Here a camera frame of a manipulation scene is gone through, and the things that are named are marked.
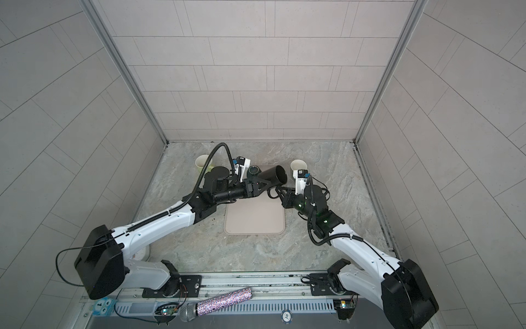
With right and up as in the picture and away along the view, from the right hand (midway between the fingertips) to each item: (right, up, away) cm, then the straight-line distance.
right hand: (277, 190), depth 77 cm
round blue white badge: (+3, -39, -12) cm, 41 cm away
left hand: (-3, +3, -6) cm, 7 cm away
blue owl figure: (-56, -36, -12) cm, 68 cm away
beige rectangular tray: (-6, -13, +12) cm, 18 cm away
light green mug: (-36, +10, +19) cm, 42 cm away
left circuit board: (-35, -36, -13) cm, 52 cm away
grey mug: (+10, +9, +17) cm, 22 cm away
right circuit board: (+23, -38, -9) cm, 45 cm away
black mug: (0, +6, -4) cm, 7 cm away
